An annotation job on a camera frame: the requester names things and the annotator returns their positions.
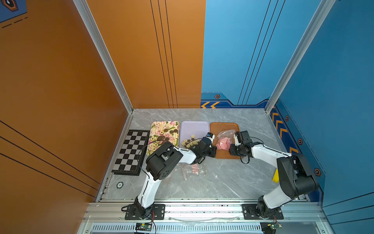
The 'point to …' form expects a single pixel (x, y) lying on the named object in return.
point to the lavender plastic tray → (198, 128)
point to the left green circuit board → (144, 226)
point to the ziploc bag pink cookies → (224, 139)
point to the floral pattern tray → (156, 126)
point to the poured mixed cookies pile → (189, 143)
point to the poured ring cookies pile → (163, 137)
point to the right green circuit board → (273, 225)
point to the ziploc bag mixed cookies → (189, 171)
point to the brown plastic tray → (216, 127)
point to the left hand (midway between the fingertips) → (218, 146)
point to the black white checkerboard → (130, 156)
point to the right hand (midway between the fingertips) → (231, 150)
